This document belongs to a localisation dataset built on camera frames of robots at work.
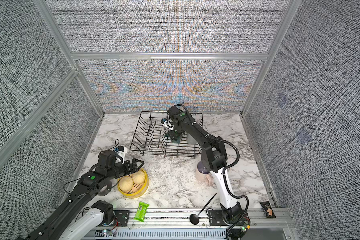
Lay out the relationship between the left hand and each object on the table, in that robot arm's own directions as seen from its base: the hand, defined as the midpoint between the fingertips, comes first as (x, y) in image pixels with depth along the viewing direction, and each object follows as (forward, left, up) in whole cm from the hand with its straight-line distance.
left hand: (139, 164), depth 78 cm
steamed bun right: (-4, +1, -7) cm, 8 cm away
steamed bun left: (-7, +8, -7) cm, 13 cm away
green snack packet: (-19, -1, -13) cm, 23 cm away
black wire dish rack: (+22, -3, -6) cm, 23 cm away
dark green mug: (+19, -21, -8) cm, 30 cm away
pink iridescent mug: (-5, -34, -6) cm, 35 cm away
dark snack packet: (-22, -64, -11) cm, 69 cm away
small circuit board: (-28, -51, -10) cm, 59 cm away
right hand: (+24, -21, -4) cm, 33 cm away
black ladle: (-24, -27, -12) cm, 38 cm away
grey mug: (+18, -29, -6) cm, 35 cm away
